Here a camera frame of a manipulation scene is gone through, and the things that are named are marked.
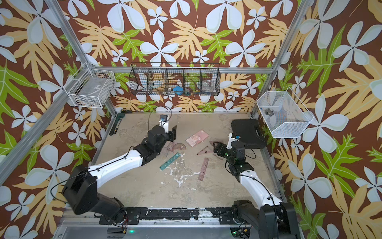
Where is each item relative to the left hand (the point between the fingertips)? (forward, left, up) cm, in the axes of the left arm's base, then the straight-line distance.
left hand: (172, 123), depth 82 cm
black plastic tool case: (+10, -53, -21) cm, 58 cm away
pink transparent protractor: (0, -3, -25) cm, 25 cm away
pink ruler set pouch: (+6, -15, -23) cm, 28 cm away
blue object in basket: (+26, -3, +3) cm, 26 cm away
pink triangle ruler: (-3, -21, -24) cm, 32 cm away
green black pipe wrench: (+28, +48, -24) cm, 61 cm away
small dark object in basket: (+8, -56, +2) cm, 56 cm away
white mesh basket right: (+4, -64, +3) cm, 64 cm away
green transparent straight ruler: (-13, +5, -25) cm, 28 cm away
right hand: (-6, -26, -10) cm, 29 cm away
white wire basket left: (+20, +49, +9) cm, 54 cm away
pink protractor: (+4, -26, -25) cm, 36 cm away
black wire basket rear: (+34, 0, +6) cm, 35 cm away
